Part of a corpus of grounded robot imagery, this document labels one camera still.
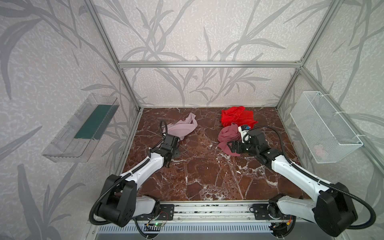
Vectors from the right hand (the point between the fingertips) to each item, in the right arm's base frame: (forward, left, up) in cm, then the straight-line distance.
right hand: (232, 138), depth 84 cm
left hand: (-1, +34, -7) cm, 35 cm away
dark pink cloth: (+8, 0, -8) cm, 12 cm away
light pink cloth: (+16, +33, -13) cm, 39 cm away
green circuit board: (-39, +39, -14) cm, 57 cm away
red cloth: (+24, -8, -7) cm, 26 cm away
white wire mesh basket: (-11, -37, +19) cm, 42 cm away
